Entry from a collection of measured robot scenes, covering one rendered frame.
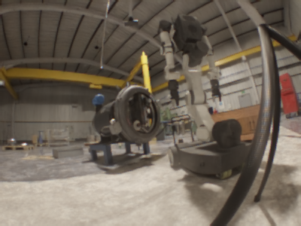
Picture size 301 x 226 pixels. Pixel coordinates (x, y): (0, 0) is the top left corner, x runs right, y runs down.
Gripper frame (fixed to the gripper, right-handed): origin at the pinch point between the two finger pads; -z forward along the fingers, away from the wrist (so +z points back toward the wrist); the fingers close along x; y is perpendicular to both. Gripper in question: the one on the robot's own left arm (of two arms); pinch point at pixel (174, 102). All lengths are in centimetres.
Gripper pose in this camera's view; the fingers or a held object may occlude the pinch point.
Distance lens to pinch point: 105.3
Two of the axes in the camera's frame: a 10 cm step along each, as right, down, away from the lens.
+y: -9.9, 1.1, -1.2
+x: -1.2, -0.4, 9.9
